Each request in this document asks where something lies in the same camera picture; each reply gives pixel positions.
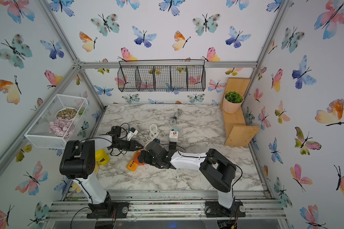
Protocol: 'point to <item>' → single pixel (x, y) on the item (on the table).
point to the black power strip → (172, 145)
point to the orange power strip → (132, 165)
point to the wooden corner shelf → (237, 133)
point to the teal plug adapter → (176, 129)
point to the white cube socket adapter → (173, 136)
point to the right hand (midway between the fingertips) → (142, 159)
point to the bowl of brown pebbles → (68, 113)
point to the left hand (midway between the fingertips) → (141, 146)
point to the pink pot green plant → (232, 101)
